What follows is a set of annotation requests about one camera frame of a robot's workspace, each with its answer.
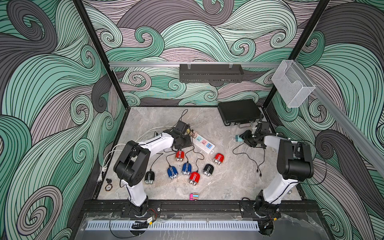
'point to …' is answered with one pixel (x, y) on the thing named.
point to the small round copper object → (108, 187)
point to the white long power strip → (203, 144)
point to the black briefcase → (242, 113)
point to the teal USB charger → (238, 139)
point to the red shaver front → (194, 178)
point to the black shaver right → (208, 170)
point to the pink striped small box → (193, 196)
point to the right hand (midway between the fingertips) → (240, 137)
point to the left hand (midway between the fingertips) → (189, 142)
